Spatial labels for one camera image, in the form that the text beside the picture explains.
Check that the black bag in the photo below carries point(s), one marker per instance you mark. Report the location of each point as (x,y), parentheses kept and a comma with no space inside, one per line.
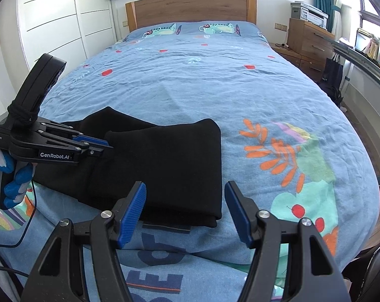
(333,70)

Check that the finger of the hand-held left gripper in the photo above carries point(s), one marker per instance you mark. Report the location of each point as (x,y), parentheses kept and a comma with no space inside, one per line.
(100,151)
(92,140)

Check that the white wardrobe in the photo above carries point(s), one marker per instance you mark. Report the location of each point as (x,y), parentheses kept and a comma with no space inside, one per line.
(57,22)

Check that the wooden headboard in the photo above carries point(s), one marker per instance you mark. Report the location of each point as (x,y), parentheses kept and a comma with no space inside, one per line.
(190,9)

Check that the person's left hand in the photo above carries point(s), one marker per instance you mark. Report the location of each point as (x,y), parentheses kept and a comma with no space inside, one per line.
(21,176)

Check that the long desk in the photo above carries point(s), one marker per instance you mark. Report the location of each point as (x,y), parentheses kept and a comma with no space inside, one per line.
(363,59)

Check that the wooden nightstand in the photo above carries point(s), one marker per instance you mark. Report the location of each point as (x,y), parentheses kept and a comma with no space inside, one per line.
(287,55)

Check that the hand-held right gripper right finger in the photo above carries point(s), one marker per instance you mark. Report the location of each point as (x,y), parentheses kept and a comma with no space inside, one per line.
(238,215)

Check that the wooden dresser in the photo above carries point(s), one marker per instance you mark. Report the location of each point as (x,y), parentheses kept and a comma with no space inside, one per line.
(311,42)

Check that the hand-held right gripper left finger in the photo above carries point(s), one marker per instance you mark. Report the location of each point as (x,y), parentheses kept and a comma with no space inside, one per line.
(131,215)

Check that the blue printed blanket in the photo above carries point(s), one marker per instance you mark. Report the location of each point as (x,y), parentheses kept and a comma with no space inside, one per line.
(209,85)

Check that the black pants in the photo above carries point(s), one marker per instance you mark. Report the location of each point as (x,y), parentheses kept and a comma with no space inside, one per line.
(177,163)

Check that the white printer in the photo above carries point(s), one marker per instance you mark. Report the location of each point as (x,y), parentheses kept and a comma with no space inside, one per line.
(309,14)

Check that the window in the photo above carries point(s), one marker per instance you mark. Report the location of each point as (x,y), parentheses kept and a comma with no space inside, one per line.
(372,15)

